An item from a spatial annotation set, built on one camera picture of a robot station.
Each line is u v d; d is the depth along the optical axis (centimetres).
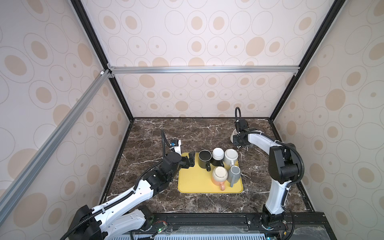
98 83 80
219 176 80
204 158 87
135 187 50
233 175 81
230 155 90
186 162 56
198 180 87
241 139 72
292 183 52
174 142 66
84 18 71
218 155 87
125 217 56
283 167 52
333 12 69
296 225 74
